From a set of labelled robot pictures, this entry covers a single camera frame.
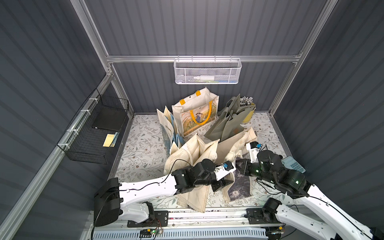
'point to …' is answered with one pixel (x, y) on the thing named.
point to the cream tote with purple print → (237, 185)
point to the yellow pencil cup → (247, 119)
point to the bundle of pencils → (245, 101)
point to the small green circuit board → (147, 233)
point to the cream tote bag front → (192, 151)
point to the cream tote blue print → (172, 137)
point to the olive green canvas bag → (230, 118)
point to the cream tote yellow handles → (195, 111)
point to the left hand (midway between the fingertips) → (232, 180)
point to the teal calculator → (290, 163)
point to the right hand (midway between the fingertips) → (235, 164)
